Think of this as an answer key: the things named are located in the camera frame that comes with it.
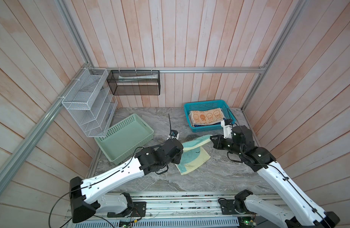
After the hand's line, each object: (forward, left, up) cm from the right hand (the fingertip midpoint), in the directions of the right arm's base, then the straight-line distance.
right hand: (210, 137), depth 72 cm
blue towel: (+25, 0, -22) cm, 34 cm away
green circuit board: (-34, -19, -26) cm, 47 cm away
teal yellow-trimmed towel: (+1, +6, -25) cm, 26 cm away
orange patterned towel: (+34, -6, -22) cm, 41 cm away
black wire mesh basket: (+51, +50, -2) cm, 71 cm away
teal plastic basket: (+44, -8, -18) cm, 49 cm away
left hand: (-8, +17, -4) cm, 20 cm away
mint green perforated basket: (+13, +58, -26) cm, 65 cm away
